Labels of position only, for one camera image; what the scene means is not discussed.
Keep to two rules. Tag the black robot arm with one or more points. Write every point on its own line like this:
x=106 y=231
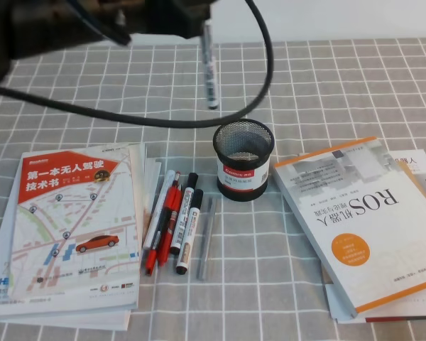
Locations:
x=30 y=28

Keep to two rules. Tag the black and white marker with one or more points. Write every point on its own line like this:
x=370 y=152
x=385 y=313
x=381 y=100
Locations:
x=209 y=65

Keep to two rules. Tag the white pen with red tip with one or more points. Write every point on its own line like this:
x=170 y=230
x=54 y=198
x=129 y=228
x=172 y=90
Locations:
x=168 y=181

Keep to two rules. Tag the book under ROS book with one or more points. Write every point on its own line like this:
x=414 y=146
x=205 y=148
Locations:
x=412 y=307

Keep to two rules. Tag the grey checkered tablecloth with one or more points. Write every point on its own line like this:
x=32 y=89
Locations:
x=264 y=280

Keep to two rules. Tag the black capped white marker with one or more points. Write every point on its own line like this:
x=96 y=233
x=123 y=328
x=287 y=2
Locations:
x=183 y=214

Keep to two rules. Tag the grey transparent pen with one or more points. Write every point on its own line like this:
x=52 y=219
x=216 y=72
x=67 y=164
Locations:
x=207 y=236

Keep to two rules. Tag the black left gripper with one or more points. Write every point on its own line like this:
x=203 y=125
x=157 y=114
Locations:
x=184 y=19

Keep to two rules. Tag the black mesh pen holder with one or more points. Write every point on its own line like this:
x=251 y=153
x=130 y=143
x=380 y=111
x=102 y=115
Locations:
x=243 y=151

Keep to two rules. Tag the white ROS book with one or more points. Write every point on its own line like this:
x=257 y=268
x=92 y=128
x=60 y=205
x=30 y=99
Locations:
x=365 y=219

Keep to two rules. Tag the white book under map book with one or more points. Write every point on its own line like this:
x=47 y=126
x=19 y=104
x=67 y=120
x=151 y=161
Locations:
x=11 y=311

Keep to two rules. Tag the red map cover book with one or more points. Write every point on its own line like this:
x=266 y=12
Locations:
x=77 y=228

